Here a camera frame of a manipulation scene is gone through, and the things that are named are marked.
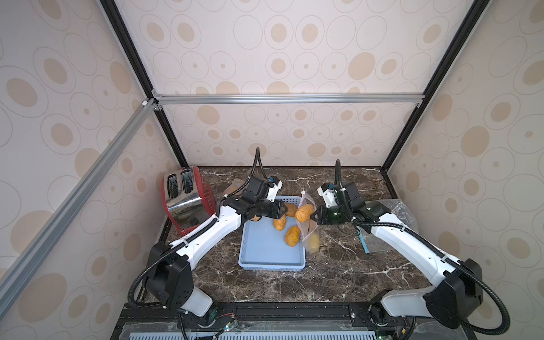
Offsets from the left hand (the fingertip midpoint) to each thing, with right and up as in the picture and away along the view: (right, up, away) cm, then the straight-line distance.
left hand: (291, 208), depth 79 cm
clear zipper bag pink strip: (+6, -8, +1) cm, 10 cm away
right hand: (+10, -2, +1) cm, 10 cm away
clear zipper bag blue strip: (+52, -2, +21) cm, 56 cm away
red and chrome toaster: (-50, +3, +25) cm, 56 cm away
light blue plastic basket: (-12, -18, +11) cm, 24 cm away
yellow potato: (+10, -15, +7) cm, 19 cm away
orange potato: (-4, -8, +14) cm, 16 cm away
